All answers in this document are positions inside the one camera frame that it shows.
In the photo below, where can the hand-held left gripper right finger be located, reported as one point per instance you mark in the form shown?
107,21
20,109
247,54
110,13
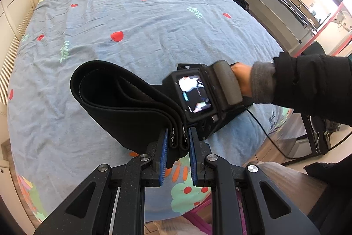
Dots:
194,158

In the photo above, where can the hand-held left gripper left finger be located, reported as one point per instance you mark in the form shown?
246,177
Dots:
164,153

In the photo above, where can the black pants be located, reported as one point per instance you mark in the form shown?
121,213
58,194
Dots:
123,113

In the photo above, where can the person's right forearm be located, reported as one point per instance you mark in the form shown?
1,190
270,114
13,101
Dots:
302,83

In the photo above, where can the person's right hand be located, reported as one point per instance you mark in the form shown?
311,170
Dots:
243,78

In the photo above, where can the blue printed bedsheet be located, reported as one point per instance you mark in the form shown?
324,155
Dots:
137,31

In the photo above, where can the white radiator cover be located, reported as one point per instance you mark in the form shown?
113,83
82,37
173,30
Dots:
269,12

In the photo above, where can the person's dark clothing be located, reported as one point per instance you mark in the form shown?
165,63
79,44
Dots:
332,191

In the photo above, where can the white wardrobe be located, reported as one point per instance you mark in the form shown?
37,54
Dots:
13,17

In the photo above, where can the red metal frame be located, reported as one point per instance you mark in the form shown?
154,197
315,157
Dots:
319,28

